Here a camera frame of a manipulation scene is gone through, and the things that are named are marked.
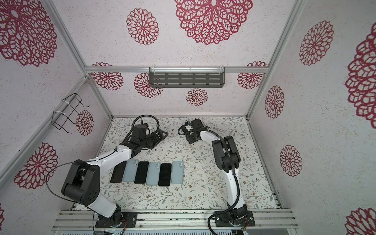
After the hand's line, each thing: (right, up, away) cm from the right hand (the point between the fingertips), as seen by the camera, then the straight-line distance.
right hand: (192, 134), depth 107 cm
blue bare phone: (-17, -24, -19) cm, 35 cm away
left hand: (-18, -2, -17) cm, 25 cm away
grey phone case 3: (-10, -23, -16) cm, 30 cm away
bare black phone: (-32, -23, -17) cm, 43 cm away
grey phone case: (-39, -22, -16) cm, 47 cm away
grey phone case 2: (-25, -24, -16) cm, 38 cm away
